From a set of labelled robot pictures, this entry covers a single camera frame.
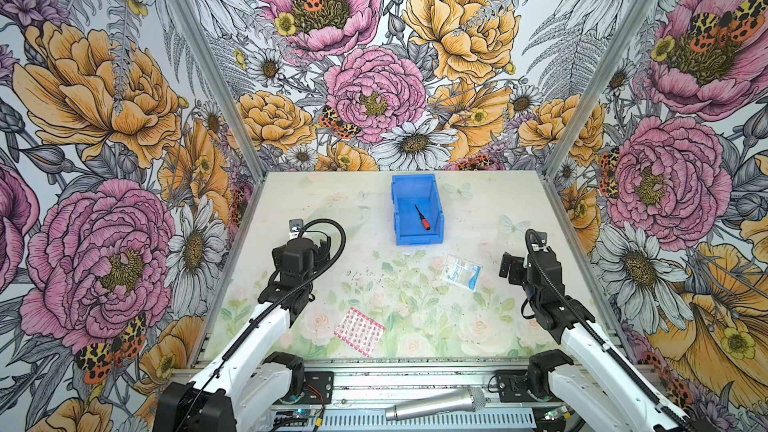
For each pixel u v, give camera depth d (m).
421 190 1.19
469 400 0.70
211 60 0.89
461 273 0.94
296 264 0.62
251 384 0.52
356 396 0.75
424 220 1.06
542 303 0.62
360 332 0.83
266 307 0.54
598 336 0.52
